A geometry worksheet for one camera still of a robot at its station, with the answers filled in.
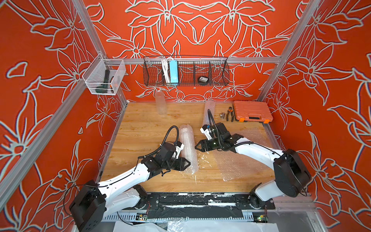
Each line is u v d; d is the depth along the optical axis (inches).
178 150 28.7
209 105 43.4
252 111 43.1
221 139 26.3
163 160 24.0
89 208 15.6
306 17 29.0
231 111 44.7
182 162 30.5
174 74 35.5
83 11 28.1
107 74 34.7
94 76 31.4
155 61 36.3
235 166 33.6
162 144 24.7
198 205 28.6
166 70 35.2
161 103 41.1
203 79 37.9
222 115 42.9
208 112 29.0
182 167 27.5
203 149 29.3
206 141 29.2
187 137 35.4
